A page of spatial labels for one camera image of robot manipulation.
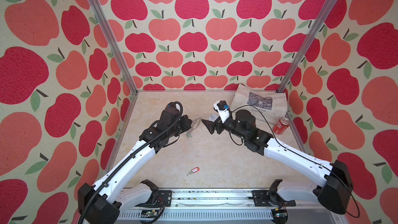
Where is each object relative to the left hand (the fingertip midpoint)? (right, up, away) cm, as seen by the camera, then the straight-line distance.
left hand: (196, 122), depth 74 cm
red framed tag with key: (-2, -28, +9) cm, 30 cm away
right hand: (+8, +5, -2) cm, 10 cm away
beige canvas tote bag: (+48, +7, +27) cm, 55 cm away
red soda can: (+50, -4, +16) cm, 53 cm away
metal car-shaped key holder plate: (0, -1, +3) cm, 3 cm away
